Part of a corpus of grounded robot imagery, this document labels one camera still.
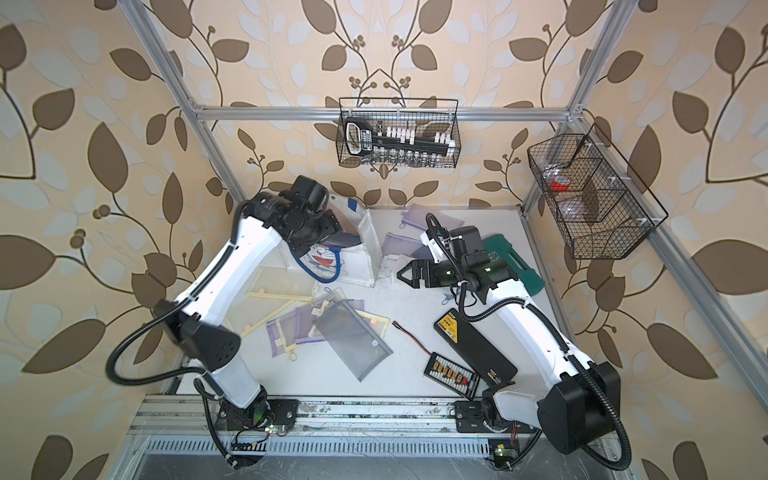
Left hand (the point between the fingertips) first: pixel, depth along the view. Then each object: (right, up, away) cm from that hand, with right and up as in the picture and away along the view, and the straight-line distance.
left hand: (327, 232), depth 77 cm
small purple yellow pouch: (-12, -29, +12) cm, 33 cm away
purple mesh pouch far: (+26, +8, +45) cm, 53 cm away
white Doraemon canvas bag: (+6, -9, +11) cm, 16 cm away
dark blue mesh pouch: (+2, -2, +12) cm, 12 cm away
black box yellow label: (+41, -34, +9) cm, 54 cm away
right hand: (+22, -11, -1) cm, 25 cm away
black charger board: (+32, -39, +3) cm, 50 cm away
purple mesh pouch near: (+18, -4, +34) cm, 39 cm away
